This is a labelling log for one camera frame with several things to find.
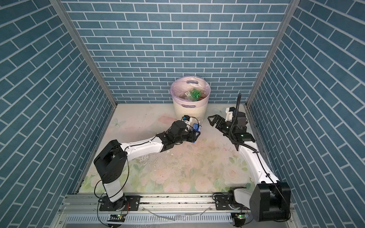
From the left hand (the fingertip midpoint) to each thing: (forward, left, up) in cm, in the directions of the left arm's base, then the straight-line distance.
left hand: (198, 133), depth 85 cm
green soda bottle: (+23, +1, +11) cm, 25 cm away
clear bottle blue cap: (+2, +1, +4) cm, 4 cm away
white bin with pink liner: (+31, +4, +4) cm, 32 cm away
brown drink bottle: (+27, -5, +7) cm, 28 cm away
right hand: (+4, -7, +9) cm, 12 cm away
